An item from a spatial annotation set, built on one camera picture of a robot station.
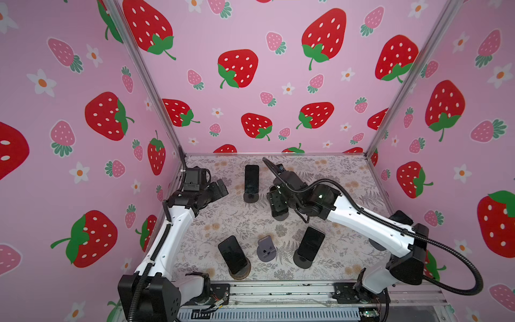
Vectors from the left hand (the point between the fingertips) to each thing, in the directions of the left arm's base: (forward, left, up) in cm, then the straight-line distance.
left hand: (219, 189), depth 81 cm
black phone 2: (-23, -7, -9) cm, 26 cm away
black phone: (-13, -23, +11) cm, 29 cm away
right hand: (-7, -22, +6) cm, 24 cm away
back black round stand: (+9, -11, -20) cm, 25 cm away
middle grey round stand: (-11, -25, -1) cm, 27 cm away
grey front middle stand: (-20, -19, -15) cm, 31 cm away
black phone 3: (-19, -37, -8) cm, 42 cm away
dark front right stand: (-22, -34, -19) cm, 45 cm away
